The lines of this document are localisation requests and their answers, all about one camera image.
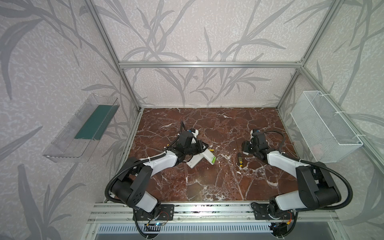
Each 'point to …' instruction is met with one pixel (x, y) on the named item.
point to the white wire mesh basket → (328, 134)
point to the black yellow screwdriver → (240, 159)
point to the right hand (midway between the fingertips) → (245, 140)
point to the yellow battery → (212, 150)
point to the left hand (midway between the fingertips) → (210, 142)
